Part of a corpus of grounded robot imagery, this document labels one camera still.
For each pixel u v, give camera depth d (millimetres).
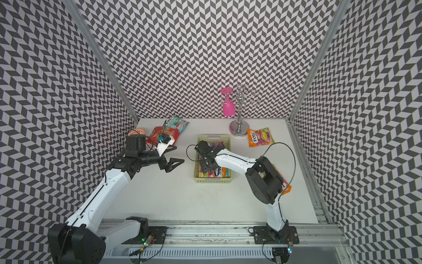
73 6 714
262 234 739
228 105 1022
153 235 709
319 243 725
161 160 655
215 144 998
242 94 911
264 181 494
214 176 867
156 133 1049
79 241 370
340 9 677
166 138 630
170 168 666
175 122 1141
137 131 1083
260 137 1051
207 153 703
